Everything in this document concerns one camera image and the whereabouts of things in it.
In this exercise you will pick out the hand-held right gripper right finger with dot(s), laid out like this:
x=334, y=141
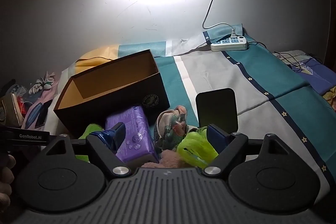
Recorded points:
x=216, y=138

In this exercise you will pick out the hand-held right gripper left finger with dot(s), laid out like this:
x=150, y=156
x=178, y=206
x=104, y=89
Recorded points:
x=115, y=136

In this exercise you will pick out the purple wipes packet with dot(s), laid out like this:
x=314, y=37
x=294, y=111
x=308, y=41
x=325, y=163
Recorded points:
x=139, y=132

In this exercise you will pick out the green plush toy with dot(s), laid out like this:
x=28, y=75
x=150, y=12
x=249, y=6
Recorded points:
x=90, y=130

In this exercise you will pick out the neon green mesh sponge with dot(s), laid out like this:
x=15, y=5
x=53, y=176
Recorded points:
x=191, y=148

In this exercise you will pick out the brown cardboard box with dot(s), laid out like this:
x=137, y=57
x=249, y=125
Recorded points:
x=118, y=106

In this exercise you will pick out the black square pad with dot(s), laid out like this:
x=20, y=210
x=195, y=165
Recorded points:
x=216, y=106

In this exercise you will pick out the patterned floral towel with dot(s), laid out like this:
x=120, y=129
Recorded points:
x=170, y=127

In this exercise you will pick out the pink plush toy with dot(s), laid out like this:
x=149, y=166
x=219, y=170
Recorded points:
x=170, y=159

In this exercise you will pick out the person's left hand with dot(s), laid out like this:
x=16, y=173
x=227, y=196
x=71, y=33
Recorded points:
x=5, y=182

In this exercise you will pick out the blue oval case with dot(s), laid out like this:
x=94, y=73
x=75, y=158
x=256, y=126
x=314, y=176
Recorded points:
x=34, y=112

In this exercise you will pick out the black smartphone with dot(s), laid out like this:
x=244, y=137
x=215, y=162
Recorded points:
x=44, y=112

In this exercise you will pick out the small red packet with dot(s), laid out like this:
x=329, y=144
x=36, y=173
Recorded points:
x=23, y=106

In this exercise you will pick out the golden box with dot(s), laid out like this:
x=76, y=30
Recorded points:
x=10, y=109

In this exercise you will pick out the white gloves bundle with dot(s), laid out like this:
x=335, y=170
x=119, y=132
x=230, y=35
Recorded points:
x=47, y=85

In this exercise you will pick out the pink printed cloth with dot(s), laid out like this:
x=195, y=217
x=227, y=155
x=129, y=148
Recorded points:
x=56, y=87

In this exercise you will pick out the teal grey striped bedsheet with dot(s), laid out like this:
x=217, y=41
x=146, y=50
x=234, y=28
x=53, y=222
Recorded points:
x=236, y=77

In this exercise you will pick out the yellow teal striped pillow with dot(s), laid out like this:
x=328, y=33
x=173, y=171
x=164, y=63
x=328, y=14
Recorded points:
x=105, y=52

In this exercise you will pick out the white power strip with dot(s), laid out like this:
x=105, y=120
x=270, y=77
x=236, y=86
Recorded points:
x=228, y=45

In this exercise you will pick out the purple printed blanket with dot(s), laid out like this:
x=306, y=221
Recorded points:
x=317, y=74

